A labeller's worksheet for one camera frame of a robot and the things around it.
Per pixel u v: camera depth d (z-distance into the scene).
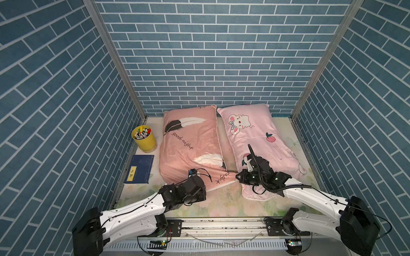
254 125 1.02
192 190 0.59
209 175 0.82
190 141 0.97
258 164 0.62
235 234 0.73
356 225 0.40
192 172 0.73
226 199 0.83
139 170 0.92
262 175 0.63
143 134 0.94
